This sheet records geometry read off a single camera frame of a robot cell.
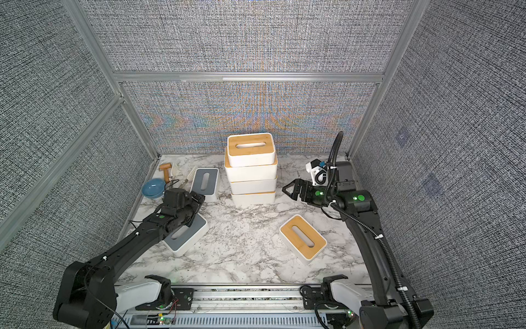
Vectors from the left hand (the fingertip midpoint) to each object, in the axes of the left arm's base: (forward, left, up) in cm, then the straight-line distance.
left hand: (206, 199), depth 86 cm
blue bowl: (+15, +31, -11) cm, 36 cm away
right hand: (-8, -34, +17) cm, 39 cm away
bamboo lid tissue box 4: (-15, -40, -10) cm, 44 cm away
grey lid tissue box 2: (-14, +8, -6) cm, 18 cm away
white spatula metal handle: (+15, +16, -10) cm, 24 cm away
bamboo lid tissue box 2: (+4, -18, +11) cm, 22 cm away
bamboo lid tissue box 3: (+5, -21, -9) cm, 23 cm away
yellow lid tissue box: (+4, -20, +2) cm, 21 cm away
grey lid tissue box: (+16, +4, -9) cm, 19 cm away
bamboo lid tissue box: (+8, -20, +21) cm, 30 cm away
